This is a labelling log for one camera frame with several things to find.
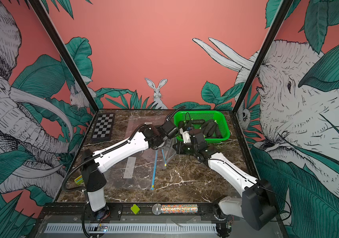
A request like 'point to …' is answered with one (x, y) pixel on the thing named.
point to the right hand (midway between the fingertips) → (172, 144)
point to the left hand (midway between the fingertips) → (167, 140)
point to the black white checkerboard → (103, 127)
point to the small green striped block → (79, 180)
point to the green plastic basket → (194, 119)
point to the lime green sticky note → (135, 208)
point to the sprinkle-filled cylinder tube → (158, 209)
